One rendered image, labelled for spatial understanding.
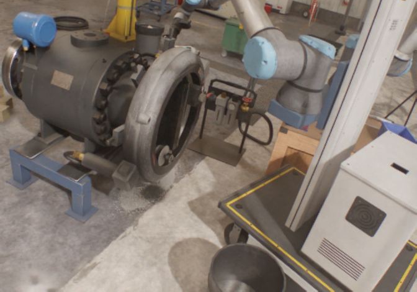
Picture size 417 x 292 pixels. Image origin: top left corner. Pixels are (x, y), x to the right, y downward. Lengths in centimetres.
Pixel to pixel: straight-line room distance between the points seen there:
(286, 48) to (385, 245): 81
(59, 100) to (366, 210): 153
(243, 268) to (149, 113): 83
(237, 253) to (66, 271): 84
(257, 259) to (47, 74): 141
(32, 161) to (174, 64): 101
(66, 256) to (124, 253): 29
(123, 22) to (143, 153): 399
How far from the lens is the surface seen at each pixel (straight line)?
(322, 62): 132
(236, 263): 162
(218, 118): 262
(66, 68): 188
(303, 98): 135
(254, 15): 139
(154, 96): 151
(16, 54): 224
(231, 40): 508
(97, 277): 180
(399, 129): 281
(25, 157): 213
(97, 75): 176
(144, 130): 152
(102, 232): 198
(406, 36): 177
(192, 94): 175
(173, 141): 181
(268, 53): 119
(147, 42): 450
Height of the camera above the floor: 147
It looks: 29 degrees down
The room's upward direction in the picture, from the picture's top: 11 degrees clockwise
